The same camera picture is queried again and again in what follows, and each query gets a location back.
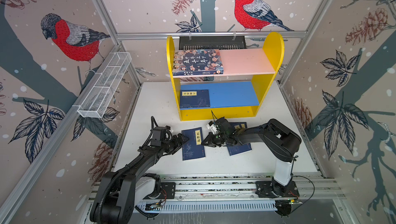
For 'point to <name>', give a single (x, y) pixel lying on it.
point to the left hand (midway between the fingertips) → (185, 142)
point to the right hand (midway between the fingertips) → (201, 145)
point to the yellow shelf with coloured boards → (234, 99)
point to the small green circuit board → (152, 207)
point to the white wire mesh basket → (96, 102)
